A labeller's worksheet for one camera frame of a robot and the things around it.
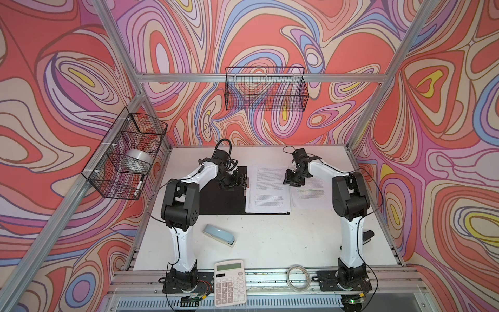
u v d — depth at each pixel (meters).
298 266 0.76
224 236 0.81
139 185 0.72
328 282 0.73
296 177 0.89
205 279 0.74
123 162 0.71
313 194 0.99
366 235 0.81
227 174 0.86
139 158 0.73
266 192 0.99
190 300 0.71
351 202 0.57
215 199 0.96
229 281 0.72
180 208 0.54
